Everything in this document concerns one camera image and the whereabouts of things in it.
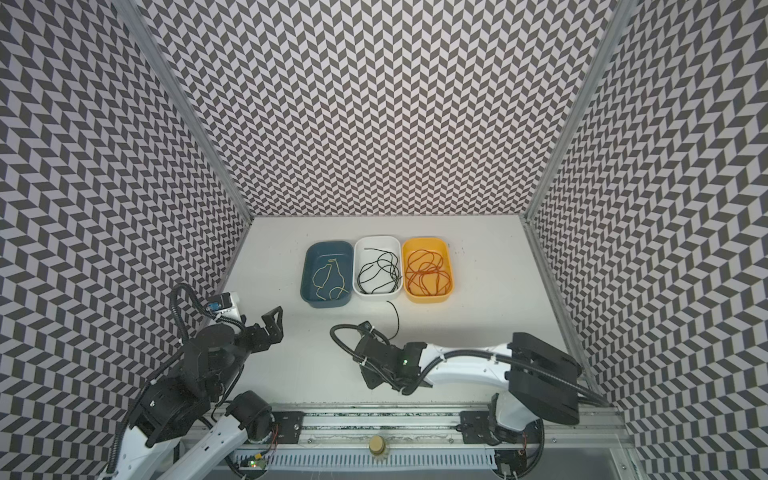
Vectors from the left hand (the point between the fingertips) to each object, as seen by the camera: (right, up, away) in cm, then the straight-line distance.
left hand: (269, 314), depth 69 cm
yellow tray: (+40, +8, +31) cm, 51 cm away
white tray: (+23, +8, +36) cm, 43 cm away
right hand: (+22, -16, +10) cm, 29 cm away
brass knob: (+26, -24, -10) cm, 37 cm away
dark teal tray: (+6, +6, +30) cm, 31 cm away
